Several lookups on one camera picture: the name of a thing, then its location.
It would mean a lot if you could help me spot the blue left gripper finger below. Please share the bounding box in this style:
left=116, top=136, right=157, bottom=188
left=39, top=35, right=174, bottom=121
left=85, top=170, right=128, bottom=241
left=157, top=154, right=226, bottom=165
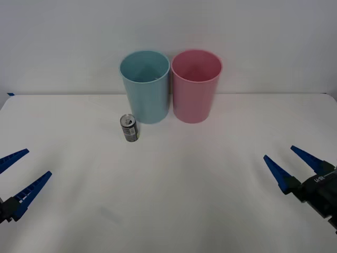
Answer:
left=3, top=171, right=53, bottom=222
left=0, top=149, right=30, bottom=175

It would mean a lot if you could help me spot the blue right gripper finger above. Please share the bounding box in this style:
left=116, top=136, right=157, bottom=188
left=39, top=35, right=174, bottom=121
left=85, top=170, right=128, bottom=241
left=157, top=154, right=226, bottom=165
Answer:
left=263, top=154, right=304, bottom=196
left=290, top=145, right=335, bottom=176

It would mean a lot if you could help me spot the pale blue plastic bin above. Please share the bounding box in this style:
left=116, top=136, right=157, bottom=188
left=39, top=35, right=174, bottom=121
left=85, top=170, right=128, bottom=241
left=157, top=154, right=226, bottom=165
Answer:
left=118, top=50, right=171, bottom=124

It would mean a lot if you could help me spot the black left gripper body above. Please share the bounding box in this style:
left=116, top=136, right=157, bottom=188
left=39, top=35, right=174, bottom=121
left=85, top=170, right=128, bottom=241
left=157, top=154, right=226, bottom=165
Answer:
left=0, top=198, right=14, bottom=225

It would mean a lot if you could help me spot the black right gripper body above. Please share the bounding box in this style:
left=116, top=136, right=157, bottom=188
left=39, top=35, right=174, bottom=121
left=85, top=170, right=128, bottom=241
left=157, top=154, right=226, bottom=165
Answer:
left=294, top=167, right=337, bottom=235

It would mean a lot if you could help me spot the pink plastic bin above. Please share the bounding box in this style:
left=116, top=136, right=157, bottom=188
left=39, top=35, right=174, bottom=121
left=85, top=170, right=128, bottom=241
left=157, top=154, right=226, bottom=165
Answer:
left=171, top=49, right=223, bottom=124

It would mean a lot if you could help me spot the black drink can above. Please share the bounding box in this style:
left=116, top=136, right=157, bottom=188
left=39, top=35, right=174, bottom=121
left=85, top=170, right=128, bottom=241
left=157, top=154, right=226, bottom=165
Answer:
left=120, top=113, right=140, bottom=143

